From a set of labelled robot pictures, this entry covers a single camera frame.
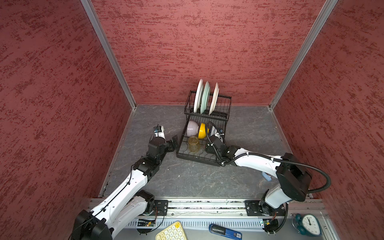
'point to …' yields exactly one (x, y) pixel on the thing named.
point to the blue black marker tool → (221, 230)
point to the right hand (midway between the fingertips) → (209, 146)
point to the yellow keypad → (175, 231)
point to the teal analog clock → (308, 224)
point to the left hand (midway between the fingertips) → (169, 139)
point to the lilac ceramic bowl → (192, 129)
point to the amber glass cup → (193, 144)
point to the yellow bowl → (202, 133)
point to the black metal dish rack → (208, 114)
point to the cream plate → (214, 98)
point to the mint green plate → (205, 98)
